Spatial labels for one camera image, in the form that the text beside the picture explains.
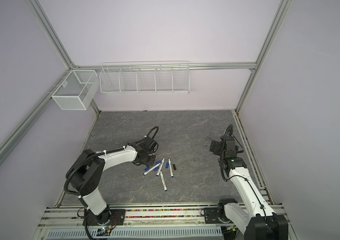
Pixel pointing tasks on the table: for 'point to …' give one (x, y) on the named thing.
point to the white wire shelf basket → (145, 77)
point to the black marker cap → (174, 166)
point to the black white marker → (170, 168)
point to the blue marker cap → (167, 165)
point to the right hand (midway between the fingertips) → (223, 144)
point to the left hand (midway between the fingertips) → (150, 162)
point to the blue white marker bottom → (165, 187)
